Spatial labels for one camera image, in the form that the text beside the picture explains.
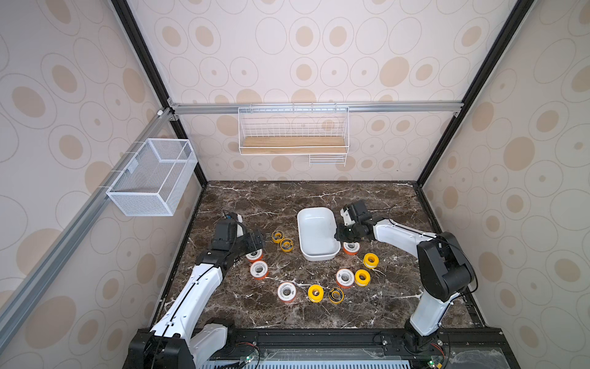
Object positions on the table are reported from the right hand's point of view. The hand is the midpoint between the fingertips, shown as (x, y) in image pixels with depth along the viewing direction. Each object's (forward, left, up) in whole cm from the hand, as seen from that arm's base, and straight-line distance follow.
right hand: (332, 237), depth 94 cm
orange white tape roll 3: (-21, +17, -5) cm, 28 cm away
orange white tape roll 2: (-14, +29, -3) cm, 32 cm away
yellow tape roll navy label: (+2, +23, -3) cm, 24 cm away
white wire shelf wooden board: (+38, +7, +26) cm, 46 cm away
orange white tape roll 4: (-3, -8, -4) cm, 9 cm away
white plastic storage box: (+7, +6, -4) cm, 10 cm away
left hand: (-7, +26, +11) cm, 30 cm away
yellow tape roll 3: (-8, -15, -3) cm, 17 cm away
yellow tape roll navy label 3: (-22, -1, -4) cm, 23 cm away
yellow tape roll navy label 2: (-2, +19, -4) cm, 19 cm away
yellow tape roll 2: (-15, -11, -4) cm, 19 cm away
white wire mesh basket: (+23, +85, +8) cm, 88 cm away
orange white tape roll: (-9, +31, -2) cm, 32 cm away
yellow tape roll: (-21, +6, -4) cm, 23 cm away
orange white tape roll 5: (-15, -5, -4) cm, 17 cm away
